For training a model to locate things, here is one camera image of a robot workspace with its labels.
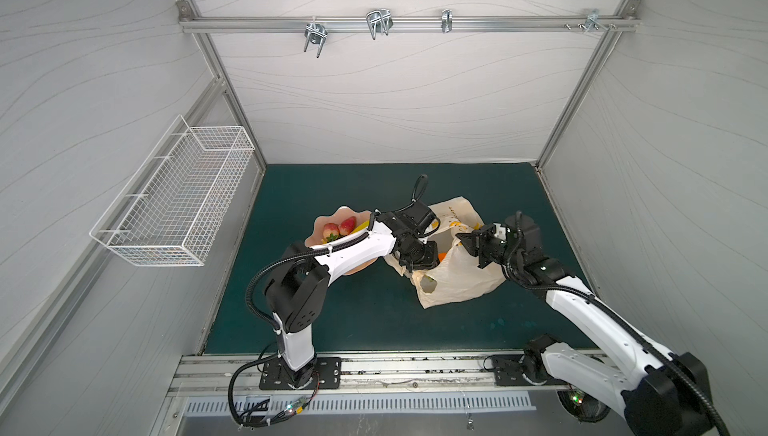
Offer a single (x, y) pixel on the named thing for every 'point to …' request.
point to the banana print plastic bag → (459, 273)
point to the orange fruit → (441, 256)
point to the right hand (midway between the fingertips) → (459, 224)
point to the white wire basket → (166, 211)
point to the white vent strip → (441, 402)
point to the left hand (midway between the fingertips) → (440, 264)
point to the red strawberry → (330, 233)
